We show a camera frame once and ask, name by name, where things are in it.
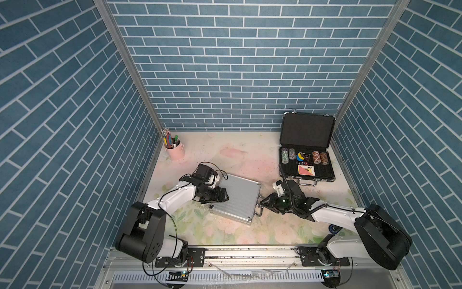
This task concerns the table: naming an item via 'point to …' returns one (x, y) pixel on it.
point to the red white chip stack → (316, 155)
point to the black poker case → (306, 139)
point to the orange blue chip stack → (323, 158)
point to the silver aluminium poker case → (243, 197)
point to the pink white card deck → (305, 170)
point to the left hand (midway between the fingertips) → (225, 200)
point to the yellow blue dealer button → (299, 156)
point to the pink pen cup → (175, 149)
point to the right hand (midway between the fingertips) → (261, 204)
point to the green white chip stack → (284, 155)
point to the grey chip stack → (292, 154)
